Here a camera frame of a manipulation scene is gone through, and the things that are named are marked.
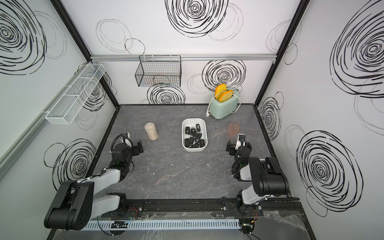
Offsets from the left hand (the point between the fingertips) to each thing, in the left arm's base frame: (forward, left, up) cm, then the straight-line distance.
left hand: (132, 141), depth 89 cm
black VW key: (+14, -33, -7) cm, 36 cm away
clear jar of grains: (+8, -11, +1) cm, 13 cm away
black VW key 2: (+13, -37, -6) cm, 39 cm away
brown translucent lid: (+14, -64, -3) cm, 66 cm away
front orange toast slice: (+28, -57, +14) cm, 65 cm away
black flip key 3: (+5, -36, -5) cm, 37 cm away
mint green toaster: (+26, -54, +3) cm, 60 cm away
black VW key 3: (+2, -39, -6) cm, 39 cm away
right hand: (+3, -66, 0) cm, 66 cm away
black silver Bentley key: (+17, -40, -6) cm, 44 cm away
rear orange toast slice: (+36, -54, +14) cm, 66 cm away
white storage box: (+21, -36, -6) cm, 42 cm away
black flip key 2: (+4, -43, -6) cm, 43 cm away
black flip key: (+4, -33, -6) cm, 34 cm away
